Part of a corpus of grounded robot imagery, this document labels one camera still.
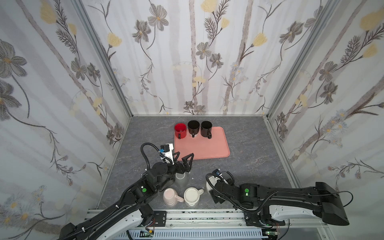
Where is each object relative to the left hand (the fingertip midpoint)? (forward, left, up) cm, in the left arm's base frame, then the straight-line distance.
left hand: (185, 151), depth 70 cm
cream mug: (-15, -3, -18) cm, 24 cm away
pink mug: (-17, +8, -16) cm, 24 cm away
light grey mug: (-8, +2, -17) cm, 19 cm away
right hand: (-12, -14, -17) cm, 25 cm away
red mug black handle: (+30, +4, -22) cm, 37 cm away
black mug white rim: (+28, -14, -18) cm, 36 cm away
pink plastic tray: (+17, -12, -25) cm, 33 cm away
